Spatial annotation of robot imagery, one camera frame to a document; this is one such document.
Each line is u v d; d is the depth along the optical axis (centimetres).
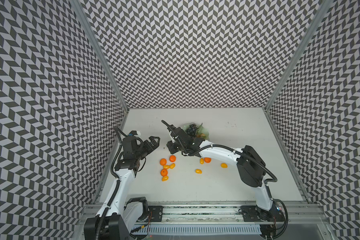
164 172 84
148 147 72
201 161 89
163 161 89
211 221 72
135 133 75
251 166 50
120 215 40
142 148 72
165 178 83
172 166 87
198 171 87
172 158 91
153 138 74
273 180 44
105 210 40
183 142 66
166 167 87
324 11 68
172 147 75
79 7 72
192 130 96
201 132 99
